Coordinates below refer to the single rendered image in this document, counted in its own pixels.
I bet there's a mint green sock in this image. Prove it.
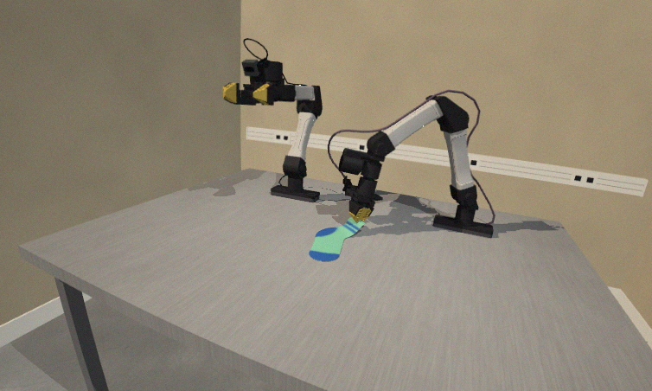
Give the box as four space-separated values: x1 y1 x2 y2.
309 216 366 261

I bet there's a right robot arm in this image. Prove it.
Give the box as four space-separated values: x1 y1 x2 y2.
241 60 323 199

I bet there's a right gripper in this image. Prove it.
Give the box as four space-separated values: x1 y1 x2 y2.
223 82 276 106

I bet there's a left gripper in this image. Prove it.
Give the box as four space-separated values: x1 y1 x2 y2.
346 176 383 222

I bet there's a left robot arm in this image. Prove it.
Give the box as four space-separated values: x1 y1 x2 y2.
339 96 494 234

